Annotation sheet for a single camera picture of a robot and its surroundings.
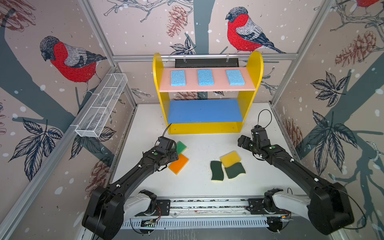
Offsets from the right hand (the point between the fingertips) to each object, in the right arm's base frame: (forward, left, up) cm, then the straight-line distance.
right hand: (242, 143), depth 86 cm
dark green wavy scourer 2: (-13, +4, -9) cm, 16 cm away
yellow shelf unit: (+45, +21, -7) cm, 50 cm away
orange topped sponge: (-13, +38, -7) cm, 40 cm away
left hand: (-8, +41, -1) cm, 42 cm away
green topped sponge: (0, +37, -8) cm, 38 cm away
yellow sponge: (-5, +6, -11) cm, 13 cm away
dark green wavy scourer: (-15, +14, -9) cm, 23 cm away
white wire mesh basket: (-6, +76, +24) cm, 80 cm away
